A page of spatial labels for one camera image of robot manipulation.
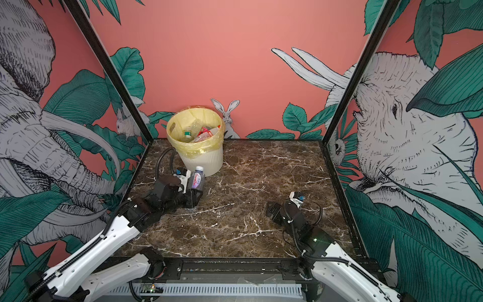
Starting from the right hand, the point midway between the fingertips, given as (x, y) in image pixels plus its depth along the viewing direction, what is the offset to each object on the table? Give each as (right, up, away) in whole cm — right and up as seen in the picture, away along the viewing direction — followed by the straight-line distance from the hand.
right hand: (271, 205), depth 78 cm
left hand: (-30, +7, -4) cm, 31 cm away
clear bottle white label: (-40, +34, +21) cm, 56 cm away
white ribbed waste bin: (-28, +16, +18) cm, 37 cm away
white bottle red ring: (-29, +31, +10) cm, 44 cm away
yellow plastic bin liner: (-45, +39, +15) cm, 62 cm away
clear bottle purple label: (-30, +11, -5) cm, 32 cm away
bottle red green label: (-33, +34, +15) cm, 49 cm away
